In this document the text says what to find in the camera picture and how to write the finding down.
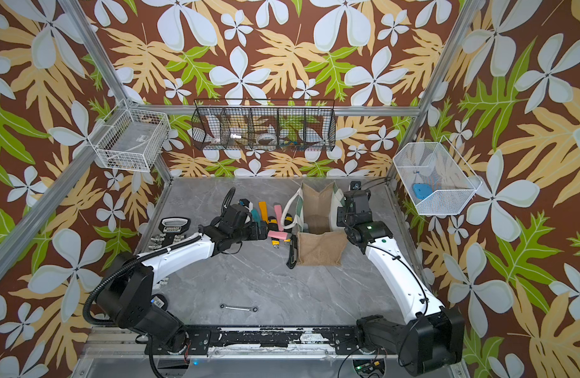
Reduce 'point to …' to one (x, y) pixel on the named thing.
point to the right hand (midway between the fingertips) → (348, 208)
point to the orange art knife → (264, 210)
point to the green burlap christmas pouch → (315, 212)
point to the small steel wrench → (254, 309)
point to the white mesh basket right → (436, 179)
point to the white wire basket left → (132, 139)
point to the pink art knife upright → (280, 214)
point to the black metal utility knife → (292, 258)
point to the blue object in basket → (421, 190)
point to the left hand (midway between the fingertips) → (261, 224)
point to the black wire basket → (264, 124)
